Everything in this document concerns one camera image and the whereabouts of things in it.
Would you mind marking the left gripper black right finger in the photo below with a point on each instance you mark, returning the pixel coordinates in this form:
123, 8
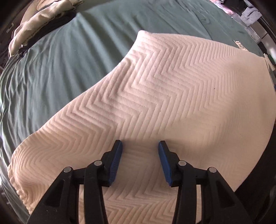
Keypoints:
219, 202

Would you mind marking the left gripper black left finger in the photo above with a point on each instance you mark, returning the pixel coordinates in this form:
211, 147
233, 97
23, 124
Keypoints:
60, 202

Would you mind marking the green bed cover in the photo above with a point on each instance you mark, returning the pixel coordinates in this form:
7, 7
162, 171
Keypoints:
69, 60

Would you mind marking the clothes pile beside bed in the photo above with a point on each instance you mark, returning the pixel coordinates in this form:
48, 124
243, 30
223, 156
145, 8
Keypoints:
242, 12

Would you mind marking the beige cloth pile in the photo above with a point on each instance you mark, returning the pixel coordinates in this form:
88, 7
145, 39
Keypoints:
38, 15

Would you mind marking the cream chevron knit pants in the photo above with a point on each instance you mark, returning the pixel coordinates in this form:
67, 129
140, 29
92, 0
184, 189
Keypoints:
213, 104

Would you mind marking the small paper tag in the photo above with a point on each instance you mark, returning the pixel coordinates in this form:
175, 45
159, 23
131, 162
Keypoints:
240, 46

